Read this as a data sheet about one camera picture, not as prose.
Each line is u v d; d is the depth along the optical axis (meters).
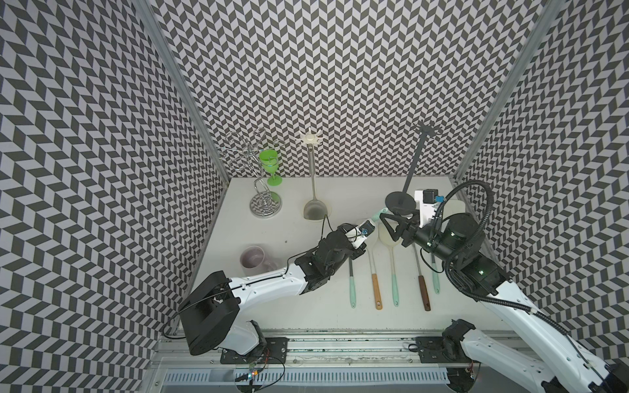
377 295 0.82
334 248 0.57
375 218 0.66
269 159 1.02
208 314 0.41
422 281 0.84
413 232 0.57
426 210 0.56
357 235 0.63
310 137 0.77
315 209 0.99
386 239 0.60
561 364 0.39
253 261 0.89
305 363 0.70
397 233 0.58
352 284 0.85
